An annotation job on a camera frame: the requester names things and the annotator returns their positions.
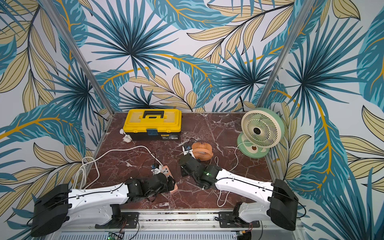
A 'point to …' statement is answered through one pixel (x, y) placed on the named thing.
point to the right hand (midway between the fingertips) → (183, 161)
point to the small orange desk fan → (202, 151)
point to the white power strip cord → (79, 177)
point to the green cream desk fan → (262, 129)
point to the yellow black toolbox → (157, 124)
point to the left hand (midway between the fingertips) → (169, 186)
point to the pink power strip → (165, 169)
